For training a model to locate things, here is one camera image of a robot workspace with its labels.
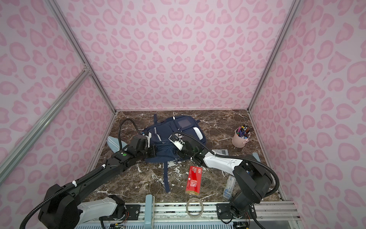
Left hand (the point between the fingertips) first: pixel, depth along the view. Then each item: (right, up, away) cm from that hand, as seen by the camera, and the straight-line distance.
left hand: (158, 146), depth 83 cm
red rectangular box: (+21, -20, -1) cm, 29 cm away
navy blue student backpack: (-1, +8, +12) cm, 15 cm away
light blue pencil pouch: (-32, 0, +12) cm, 35 cm away
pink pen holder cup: (+51, +5, +7) cm, 51 cm away
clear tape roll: (+20, -27, -7) cm, 34 cm away
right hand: (+11, +2, +2) cm, 12 cm away
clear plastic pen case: (+40, -22, -3) cm, 46 cm away
